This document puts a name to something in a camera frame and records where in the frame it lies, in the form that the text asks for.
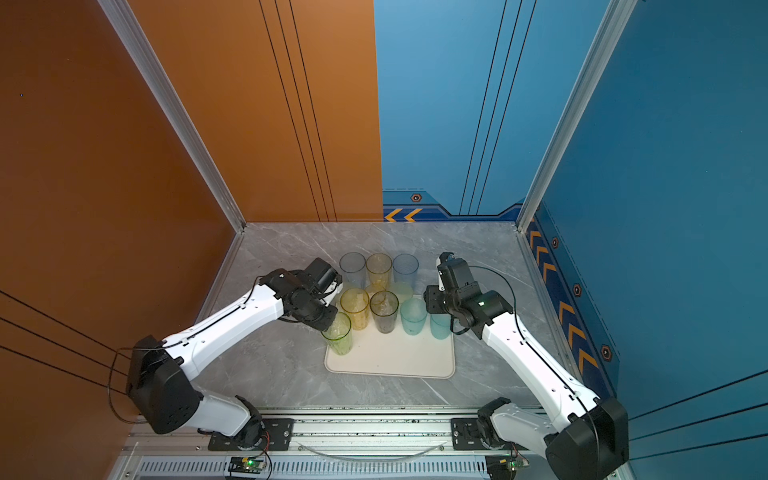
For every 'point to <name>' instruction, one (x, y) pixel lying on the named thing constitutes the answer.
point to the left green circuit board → (246, 465)
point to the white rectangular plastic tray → (395, 354)
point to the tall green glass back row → (338, 336)
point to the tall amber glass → (355, 302)
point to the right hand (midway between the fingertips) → (429, 295)
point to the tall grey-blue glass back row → (353, 267)
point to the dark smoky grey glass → (384, 306)
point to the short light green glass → (404, 290)
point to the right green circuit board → (504, 467)
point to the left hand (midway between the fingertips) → (330, 319)
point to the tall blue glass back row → (405, 267)
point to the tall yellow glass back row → (379, 266)
